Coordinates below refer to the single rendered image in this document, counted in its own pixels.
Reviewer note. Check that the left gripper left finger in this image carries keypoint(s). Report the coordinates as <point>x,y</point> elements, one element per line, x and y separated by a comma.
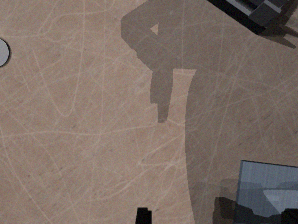
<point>144,216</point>

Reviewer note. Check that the small silver washer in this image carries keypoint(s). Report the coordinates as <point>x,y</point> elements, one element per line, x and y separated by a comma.
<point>4,52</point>

